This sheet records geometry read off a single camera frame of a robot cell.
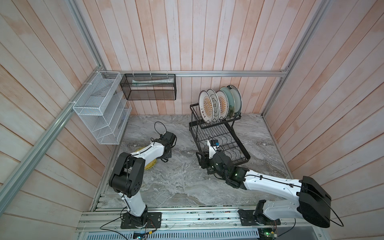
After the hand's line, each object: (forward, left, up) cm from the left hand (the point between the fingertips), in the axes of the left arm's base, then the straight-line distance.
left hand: (162, 156), depth 94 cm
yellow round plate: (-5, +7, -1) cm, 9 cm away
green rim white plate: (+19, -45, +31) cm, 57 cm away
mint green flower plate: (+19, -41, +29) cm, 53 cm away
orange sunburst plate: (+19, -38, +26) cm, 50 cm away
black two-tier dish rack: (+21, -41, 0) cm, 46 cm away
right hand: (-6, -22, +14) cm, 27 cm away
